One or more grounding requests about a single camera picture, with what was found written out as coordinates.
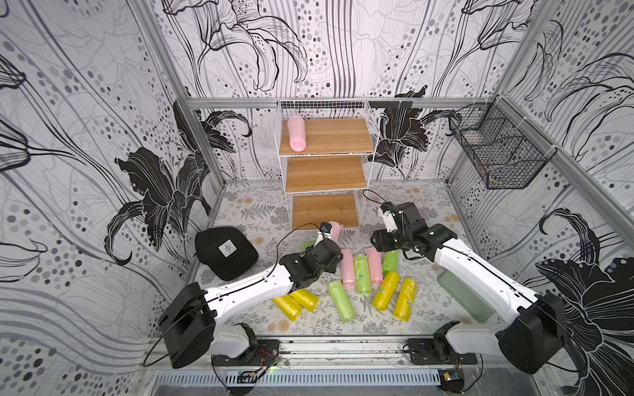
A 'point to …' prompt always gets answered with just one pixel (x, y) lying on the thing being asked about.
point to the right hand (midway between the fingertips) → (380, 235)
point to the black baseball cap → (224, 252)
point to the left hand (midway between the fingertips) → (330, 257)
